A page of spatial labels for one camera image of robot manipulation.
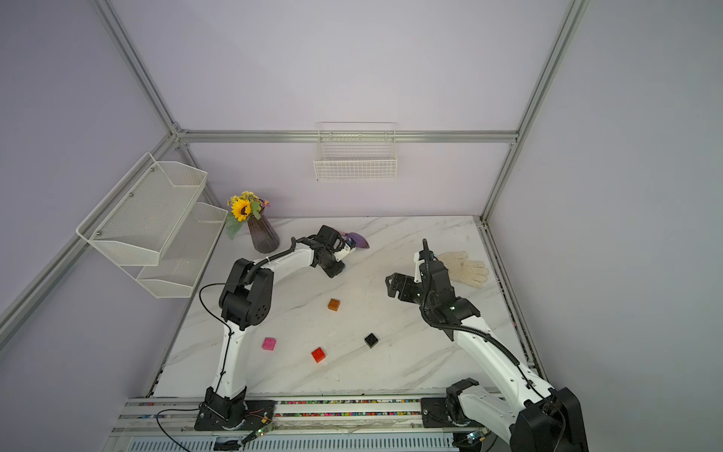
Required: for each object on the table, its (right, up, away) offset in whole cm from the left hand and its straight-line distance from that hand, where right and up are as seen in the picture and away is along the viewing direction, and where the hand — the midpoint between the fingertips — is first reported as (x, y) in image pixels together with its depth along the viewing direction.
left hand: (335, 267), depth 104 cm
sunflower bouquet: (-29, +21, -14) cm, 38 cm away
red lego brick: (-2, -25, -21) cm, 32 cm away
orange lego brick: (+1, -11, -11) cm, 16 cm away
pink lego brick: (-18, -21, -20) cm, 34 cm away
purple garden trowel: (+9, +10, +9) cm, 16 cm away
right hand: (+22, -3, -22) cm, 31 cm away
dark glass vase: (-26, +12, -2) cm, 29 cm away
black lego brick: (+14, -21, -18) cm, 31 cm away
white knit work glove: (+51, -2, -2) cm, 51 cm away
